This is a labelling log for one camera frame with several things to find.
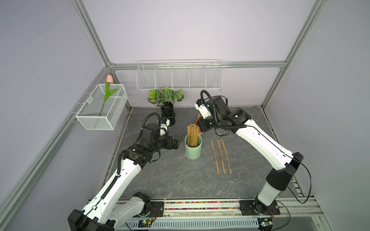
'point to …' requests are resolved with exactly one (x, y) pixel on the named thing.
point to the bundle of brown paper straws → (192, 134)
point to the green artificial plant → (165, 98)
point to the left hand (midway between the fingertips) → (174, 137)
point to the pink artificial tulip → (108, 92)
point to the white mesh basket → (97, 114)
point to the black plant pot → (167, 112)
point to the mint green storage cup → (193, 153)
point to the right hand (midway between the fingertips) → (197, 122)
